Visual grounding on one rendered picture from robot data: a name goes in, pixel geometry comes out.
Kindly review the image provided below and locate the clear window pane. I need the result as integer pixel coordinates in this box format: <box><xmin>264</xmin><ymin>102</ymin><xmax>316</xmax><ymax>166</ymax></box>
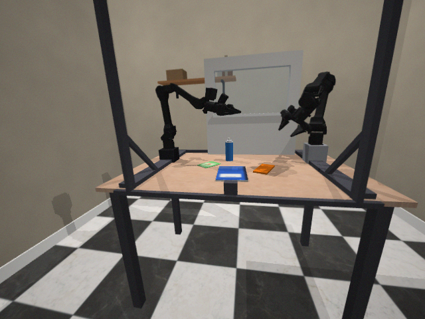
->
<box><xmin>214</xmin><ymin>65</ymin><xmax>291</xmax><ymax>114</ymax></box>

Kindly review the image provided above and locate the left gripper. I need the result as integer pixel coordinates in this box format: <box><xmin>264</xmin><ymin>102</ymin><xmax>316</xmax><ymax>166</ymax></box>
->
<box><xmin>212</xmin><ymin>102</ymin><xmax>241</xmax><ymax>116</ymax></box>

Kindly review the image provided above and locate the orange rectangular block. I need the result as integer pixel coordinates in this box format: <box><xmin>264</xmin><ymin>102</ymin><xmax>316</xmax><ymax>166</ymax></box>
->
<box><xmin>253</xmin><ymin>164</ymin><xmax>275</xmax><ymax>175</ymax></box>

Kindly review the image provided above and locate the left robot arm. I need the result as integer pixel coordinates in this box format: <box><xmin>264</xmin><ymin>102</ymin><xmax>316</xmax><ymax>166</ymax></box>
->
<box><xmin>155</xmin><ymin>84</ymin><xmax>228</xmax><ymax>150</ymax></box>

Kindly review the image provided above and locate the grey wall panel with window opening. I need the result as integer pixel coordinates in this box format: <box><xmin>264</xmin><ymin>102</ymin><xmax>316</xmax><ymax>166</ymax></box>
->
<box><xmin>204</xmin><ymin>50</ymin><xmax>303</xmax><ymax>155</ymax></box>

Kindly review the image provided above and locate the black square post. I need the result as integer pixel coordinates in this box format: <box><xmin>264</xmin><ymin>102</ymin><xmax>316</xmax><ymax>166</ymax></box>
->
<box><xmin>224</xmin><ymin>180</ymin><xmax>238</xmax><ymax>195</ymax></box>

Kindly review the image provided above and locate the blue notebook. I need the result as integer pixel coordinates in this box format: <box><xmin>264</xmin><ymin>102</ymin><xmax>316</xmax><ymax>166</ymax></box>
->
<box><xmin>216</xmin><ymin>166</ymin><xmax>248</xmax><ymax>181</ymax></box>

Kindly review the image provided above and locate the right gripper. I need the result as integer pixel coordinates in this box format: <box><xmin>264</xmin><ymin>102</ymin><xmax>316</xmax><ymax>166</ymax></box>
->
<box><xmin>278</xmin><ymin>107</ymin><xmax>311</xmax><ymax>137</ymax></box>

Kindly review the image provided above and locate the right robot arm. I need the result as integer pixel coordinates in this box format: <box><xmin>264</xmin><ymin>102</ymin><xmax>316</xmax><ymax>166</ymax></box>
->
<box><xmin>298</xmin><ymin>72</ymin><xmax>336</xmax><ymax>145</ymax></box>

